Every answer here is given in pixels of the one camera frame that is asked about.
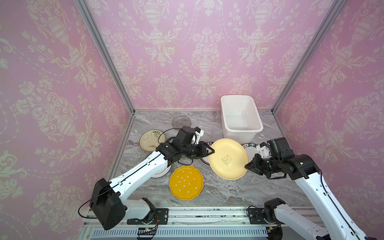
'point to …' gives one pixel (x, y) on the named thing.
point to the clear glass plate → (207, 137)
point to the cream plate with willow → (150, 139)
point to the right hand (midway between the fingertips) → (245, 166)
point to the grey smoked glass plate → (179, 121)
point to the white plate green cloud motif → (163, 173)
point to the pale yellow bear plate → (229, 159)
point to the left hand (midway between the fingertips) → (213, 153)
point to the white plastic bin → (240, 119)
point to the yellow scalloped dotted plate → (186, 182)
